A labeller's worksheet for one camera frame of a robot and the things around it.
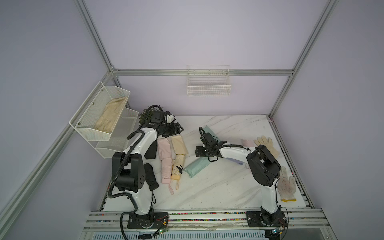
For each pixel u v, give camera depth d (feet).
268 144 3.41
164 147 3.31
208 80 3.14
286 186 2.76
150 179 2.82
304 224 2.44
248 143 3.32
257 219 2.40
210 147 2.50
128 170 1.57
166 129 2.55
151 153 3.17
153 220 2.38
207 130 3.63
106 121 2.51
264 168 1.71
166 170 2.92
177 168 2.88
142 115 3.22
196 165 3.00
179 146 3.31
